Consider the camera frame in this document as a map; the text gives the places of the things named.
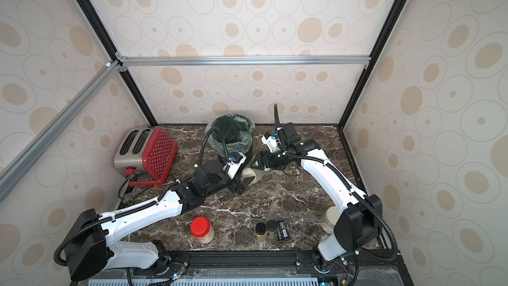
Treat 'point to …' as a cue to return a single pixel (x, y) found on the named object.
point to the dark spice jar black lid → (272, 229)
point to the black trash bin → (239, 132)
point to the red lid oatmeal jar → (202, 229)
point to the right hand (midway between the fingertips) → (266, 163)
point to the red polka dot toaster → (145, 155)
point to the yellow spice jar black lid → (261, 232)
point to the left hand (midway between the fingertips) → (251, 170)
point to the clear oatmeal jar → (247, 172)
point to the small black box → (282, 232)
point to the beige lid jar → (332, 216)
